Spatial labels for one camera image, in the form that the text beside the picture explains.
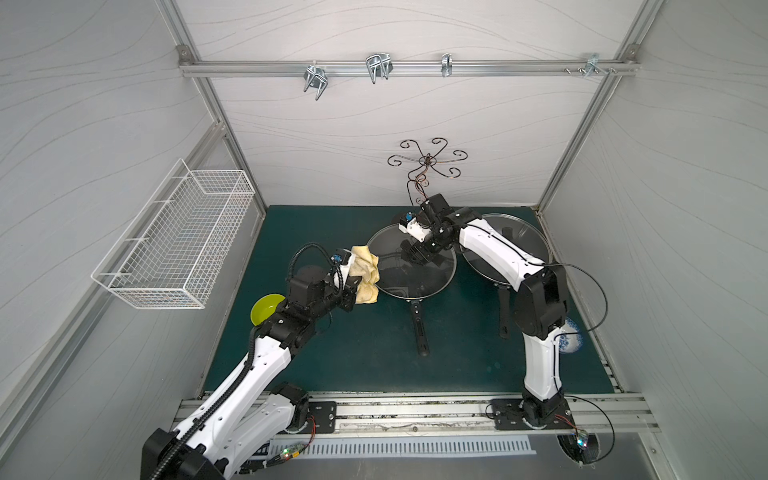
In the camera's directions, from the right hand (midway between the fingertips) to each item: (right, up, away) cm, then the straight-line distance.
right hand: (417, 250), depth 91 cm
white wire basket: (-59, +1, -22) cm, 63 cm away
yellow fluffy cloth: (-14, -3, -19) cm, 24 cm away
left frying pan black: (-1, -17, -7) cm, 18 cm away
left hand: (-17, -6, -14) cm, 23 cm away
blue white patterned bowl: (+44, -26, -6) cm, 52 cm away
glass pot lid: (-4, -10, +8) cm, 13 cm away
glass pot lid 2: (+42, +6, +27) cm, 51 cm away
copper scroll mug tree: (+3, +27, 0) cm, 28 cm away
